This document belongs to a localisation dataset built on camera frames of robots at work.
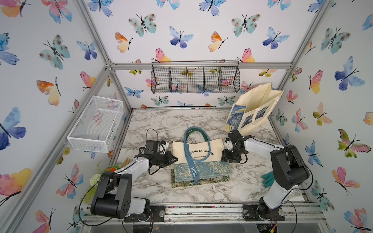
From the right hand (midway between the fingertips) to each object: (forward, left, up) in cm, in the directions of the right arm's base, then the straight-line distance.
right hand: (226, 159), depth 92 cm
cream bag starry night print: (+18, -11, +25) cm, 33 cm away
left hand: (-3, +29, +4) cm, 30 cm away
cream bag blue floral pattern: (-3, +19, +3) cm, 20 cm away
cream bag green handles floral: (-15, +16, 0) cm, 22 cm away
